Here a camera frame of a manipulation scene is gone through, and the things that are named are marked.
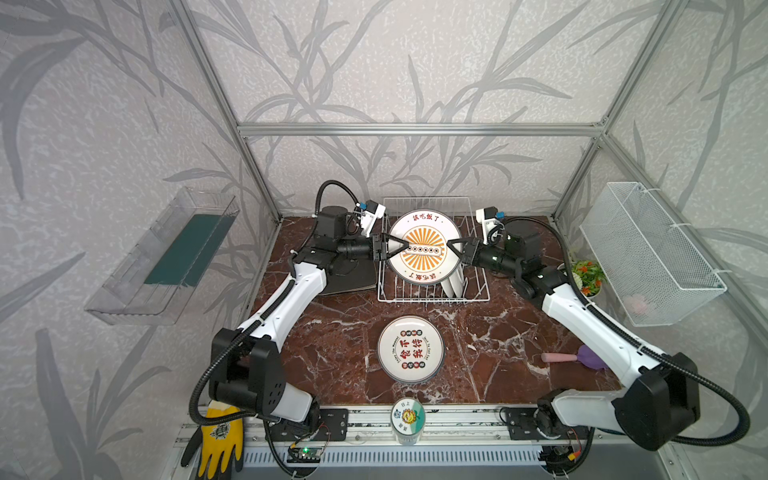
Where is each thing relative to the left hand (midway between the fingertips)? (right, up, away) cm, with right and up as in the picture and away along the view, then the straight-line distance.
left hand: (405, 239), depth 74 cm
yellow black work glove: (-43, -48, -5) cm, 65 cm away
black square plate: (-13, -8, -5) cm, 16 cm away
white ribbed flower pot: (+53, -11, +11) cm, 55 cm away
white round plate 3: (+16, -13, +15) cm, 25 cm away
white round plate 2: (+12, -14, +13) cm, 22 cm away
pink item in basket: (+57, -16, -1) cm, 59 cm away
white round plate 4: (+2, -32, +12) cm, 35 cm away
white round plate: (+6, -5, +1) cm, 8 cm away
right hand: (+11, +1, +1) cm, 11 cm away
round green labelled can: (+1, -42, -6) cm, 42 cm away
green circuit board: (-25, -53, -2) cm, 58 cm away
